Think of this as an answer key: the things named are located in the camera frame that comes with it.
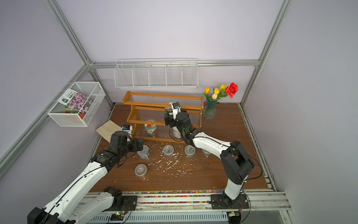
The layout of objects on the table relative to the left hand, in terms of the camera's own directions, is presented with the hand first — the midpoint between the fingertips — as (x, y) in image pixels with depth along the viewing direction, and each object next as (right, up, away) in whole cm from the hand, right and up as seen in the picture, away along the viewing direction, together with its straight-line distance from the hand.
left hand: (136, 140), depth 80 cm
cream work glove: (-31, +4, +22) cm, 38 cm away
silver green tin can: (+2, -10, +8) cm, 13 cm away
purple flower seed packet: (-30, +22, -6) cm, 38 cm away
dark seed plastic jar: (+42, -9, +7) cm, 44 cm away
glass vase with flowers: (+47, +19, +22) cm, 55 cm away
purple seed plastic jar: (+18, -7, +8) cm, 21 cm away
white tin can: (+23, +3, +13) cm, 26 cm away
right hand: (+20, +17, +4) cm, 27 cm away
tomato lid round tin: (+5, +5, +15) cm, 16 cm away
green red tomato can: (+19, +17, +1) cm, 26 cm away
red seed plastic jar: (+2, -17, 0) cm, 18 cm away
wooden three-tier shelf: (-1, +17, +22) cm, 28 cm away
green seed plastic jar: (+31, -7, +7) cm, 33 cm away
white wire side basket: (-37, +14, -6) cm, 40 cm away
